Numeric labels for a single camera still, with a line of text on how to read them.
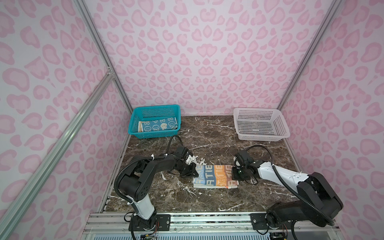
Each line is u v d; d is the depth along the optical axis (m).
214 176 0.88
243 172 0.68
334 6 0.69
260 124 1.13
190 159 0.88
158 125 1.10
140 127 1.08
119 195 0.46
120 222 0.75
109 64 0.89
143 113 1.17
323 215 0.42
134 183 0.47
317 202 0.42
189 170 0.80
